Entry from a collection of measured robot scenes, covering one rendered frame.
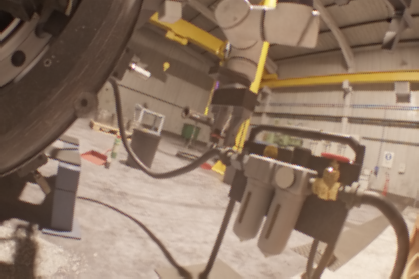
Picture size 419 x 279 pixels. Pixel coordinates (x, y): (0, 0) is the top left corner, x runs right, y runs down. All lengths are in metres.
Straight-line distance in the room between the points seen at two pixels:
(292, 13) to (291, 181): 0.36
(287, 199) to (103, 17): 0.51
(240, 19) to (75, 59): 0.33
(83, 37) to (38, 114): 0.14
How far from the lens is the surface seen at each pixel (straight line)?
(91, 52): 0.35
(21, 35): 0.50
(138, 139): 2.03
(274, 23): 0.47
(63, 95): 0.34
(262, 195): 0.55
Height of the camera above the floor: 0.46
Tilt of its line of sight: 5 degrees up
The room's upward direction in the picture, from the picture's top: 17 degrees clockwise
